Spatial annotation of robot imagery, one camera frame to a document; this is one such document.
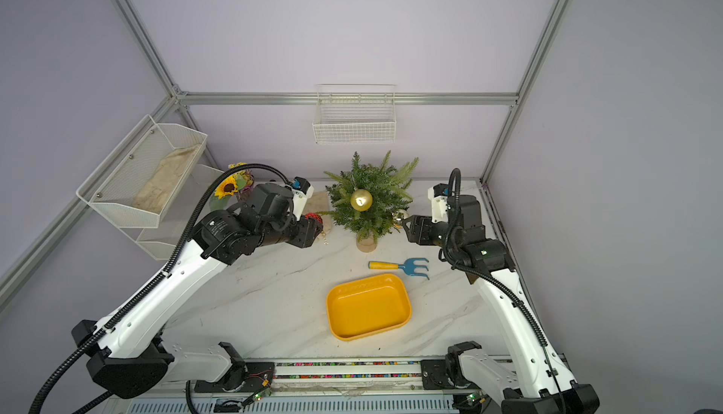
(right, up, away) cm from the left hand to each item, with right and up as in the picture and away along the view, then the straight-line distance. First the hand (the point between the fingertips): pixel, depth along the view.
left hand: (309, 229), depth 69 cm
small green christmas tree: (+20, +11, +7) cm, 24 cm away
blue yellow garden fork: (+29, -15, +25) cm, 41 cm away
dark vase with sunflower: (-26, +12, +17) cm, 33 cm away
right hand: (+28, 0, +4) cm, 28 cm away
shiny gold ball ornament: (+23, +3, +7) cm, 24 cm away
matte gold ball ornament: (+13, +7, -1) cm, 15 cm away
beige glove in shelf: (-44, +10, +7) cm, 46 cm away
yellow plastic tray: (+14, -26, +16) cm, 33 cm away
